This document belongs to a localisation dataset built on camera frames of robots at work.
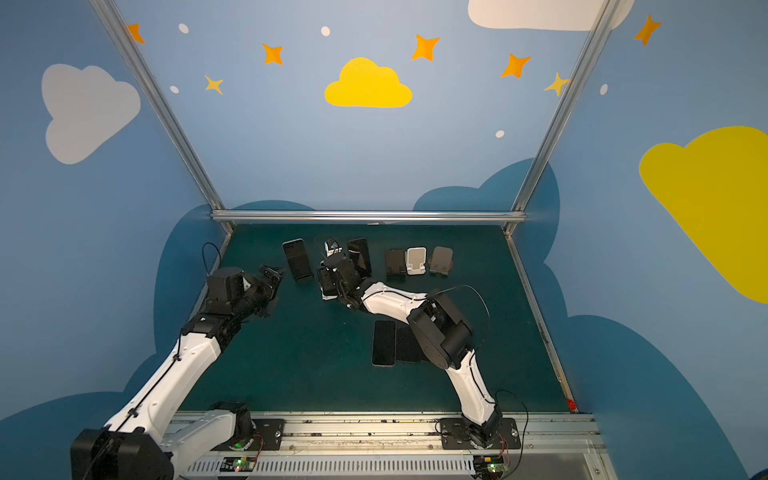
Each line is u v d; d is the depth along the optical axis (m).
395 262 1.05
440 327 0.53
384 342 0.90
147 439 0.41
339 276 0.72
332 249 0.81
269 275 0.73
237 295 0.63
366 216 1.22
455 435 0.75
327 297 0.99
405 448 0.74
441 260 1.07
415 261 1.05
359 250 1.04
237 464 0.71
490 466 0.71
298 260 1.02
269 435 0.75
